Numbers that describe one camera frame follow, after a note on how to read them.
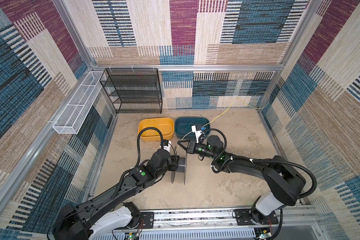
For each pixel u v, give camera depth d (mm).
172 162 603
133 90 1089
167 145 685
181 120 1059
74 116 937
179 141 762
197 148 714
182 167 719
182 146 759
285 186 448
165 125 1101
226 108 1243
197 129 743
